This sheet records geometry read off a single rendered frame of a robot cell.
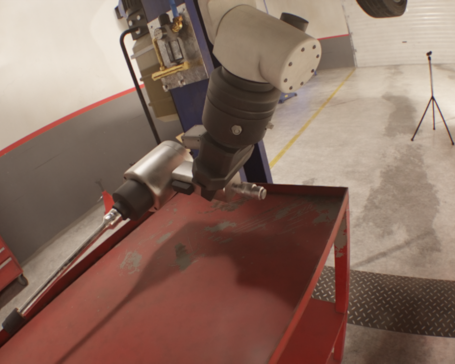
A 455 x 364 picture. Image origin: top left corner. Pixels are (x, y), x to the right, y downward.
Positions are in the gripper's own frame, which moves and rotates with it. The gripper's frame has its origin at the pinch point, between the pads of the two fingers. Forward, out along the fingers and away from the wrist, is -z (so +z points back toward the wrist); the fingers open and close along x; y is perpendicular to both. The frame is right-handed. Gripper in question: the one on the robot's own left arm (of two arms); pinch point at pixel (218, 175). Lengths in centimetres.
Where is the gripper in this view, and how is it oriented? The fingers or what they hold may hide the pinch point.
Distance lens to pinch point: 43.6
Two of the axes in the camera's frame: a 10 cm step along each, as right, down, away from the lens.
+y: -8.4, -5.1, 1.9
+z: 2.1, -6.3, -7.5
